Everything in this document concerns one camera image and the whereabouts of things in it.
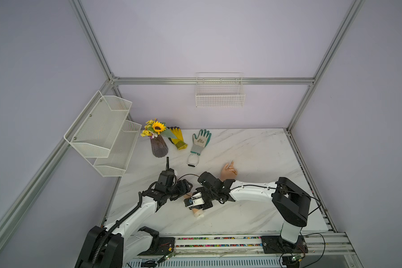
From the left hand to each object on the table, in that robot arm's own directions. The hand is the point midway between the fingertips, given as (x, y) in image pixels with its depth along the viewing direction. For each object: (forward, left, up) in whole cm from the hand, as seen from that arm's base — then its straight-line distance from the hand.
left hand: (188, 189), depth 85 cm
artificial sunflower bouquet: (+24, +18, +20) cm, 36 cm away
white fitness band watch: (+19, 0, -5) cm, 19 cm away
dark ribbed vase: (+29, +20, +1) cm, 35 cm away
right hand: (-5, -4, -2) cm, 6 cm away
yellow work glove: (+37, +10, -4) cm, 38 cm away
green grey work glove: (+35, -5, -4) cm, 36 cm away
